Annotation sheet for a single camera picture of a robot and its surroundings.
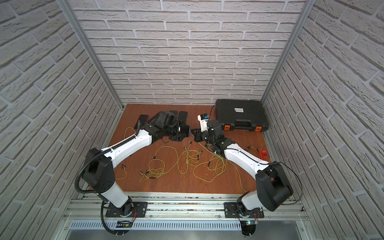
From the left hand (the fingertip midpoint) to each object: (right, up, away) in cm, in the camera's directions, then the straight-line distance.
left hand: (190, 125), depth 83 cm
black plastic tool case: (+37, +7, +24) cm, 45 cm away
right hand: (+1, -3, -1) cm, 3 cm away
